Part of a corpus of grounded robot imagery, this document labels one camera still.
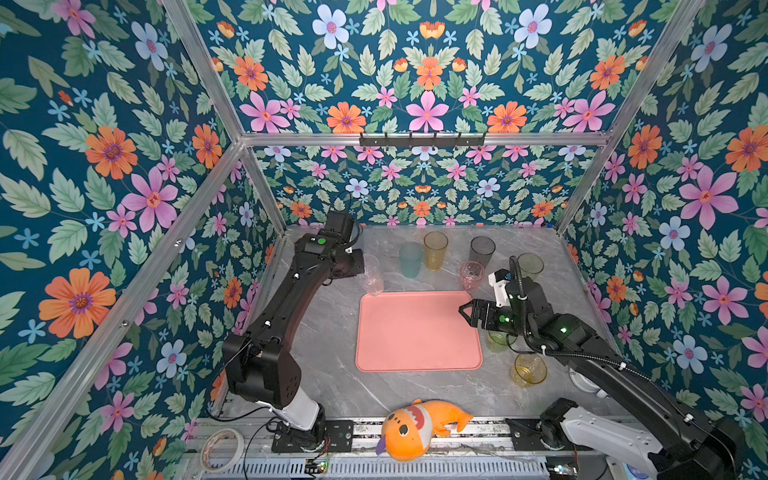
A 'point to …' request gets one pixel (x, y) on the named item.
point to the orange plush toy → (407, 431)
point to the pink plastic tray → (416, 331)
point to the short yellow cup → (528, 369)
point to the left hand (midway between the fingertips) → (360, 264)
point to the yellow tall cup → (435, 244)
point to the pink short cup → (472, 272)
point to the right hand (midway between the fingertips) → (475, 305)
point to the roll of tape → (237, 457)
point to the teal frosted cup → (410, 258)
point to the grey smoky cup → (481, 249)
